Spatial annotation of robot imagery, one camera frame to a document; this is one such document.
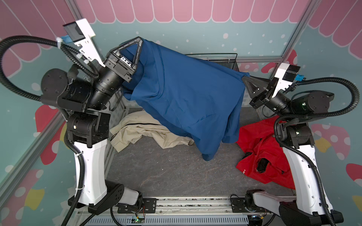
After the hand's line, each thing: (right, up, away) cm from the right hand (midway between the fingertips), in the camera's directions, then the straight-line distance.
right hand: (243, 78), depth 46 cm
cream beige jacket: (-48, -18, +49) cm, 71 cm away
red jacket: (+27, -37, +32) cm, 56 cm away
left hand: (-29, +5, -11) cm, 31 cm away
